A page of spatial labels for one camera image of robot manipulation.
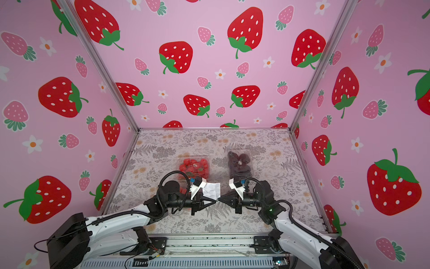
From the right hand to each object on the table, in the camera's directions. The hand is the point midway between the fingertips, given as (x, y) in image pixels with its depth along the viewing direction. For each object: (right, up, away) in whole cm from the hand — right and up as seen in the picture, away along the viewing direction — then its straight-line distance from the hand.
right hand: (219, 203), depth 69 cm
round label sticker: (+11, +15, +24) cm, 30 cm away
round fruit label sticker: (-14, +13, +24) cm, 31 cm away
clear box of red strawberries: (-20, +14, +25) cm, 35 cm away
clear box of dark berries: (+11, +13, +24) cm, 29 cm away
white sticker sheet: (-3, +7, -3) cm, 8 cm away
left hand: (-2, 0, 0) cm, 2 cm away
